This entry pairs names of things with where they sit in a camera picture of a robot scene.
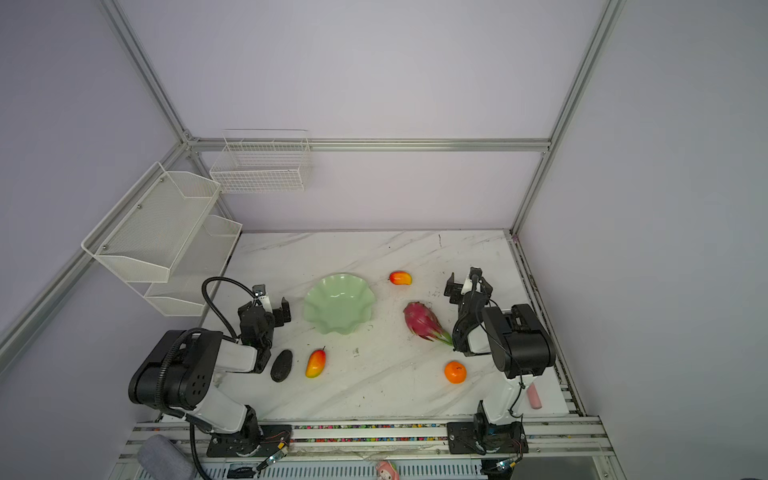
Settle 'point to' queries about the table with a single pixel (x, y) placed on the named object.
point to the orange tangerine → (455, 372)
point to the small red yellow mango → (400, 278)
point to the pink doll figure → (385, 471)
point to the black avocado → (282, 366)
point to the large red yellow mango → (315, 363)
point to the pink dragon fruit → (424, 324)
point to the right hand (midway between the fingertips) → (467, 274)
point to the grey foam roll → (160, 459)
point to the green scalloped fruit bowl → (338, 304)
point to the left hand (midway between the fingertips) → (266, 302)
